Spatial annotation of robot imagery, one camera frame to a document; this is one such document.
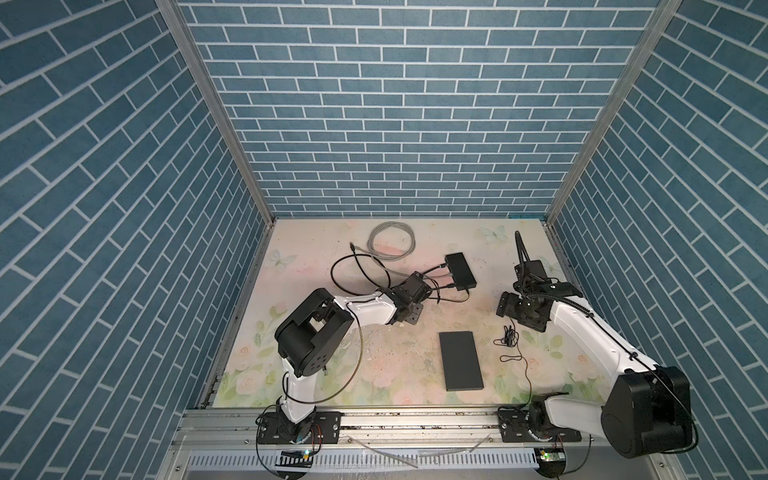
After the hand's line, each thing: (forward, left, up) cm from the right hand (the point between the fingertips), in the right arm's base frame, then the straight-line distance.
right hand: (509, 310), depth 86 cm
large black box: (-15, +14, -7) cm, 21 cm away
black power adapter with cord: (+13, +12, -8) cm, 19 cm away
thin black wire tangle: (-5, -2, -8) cm, 10 cm away
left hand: (+3, +29, -8) cm, 30 cm away
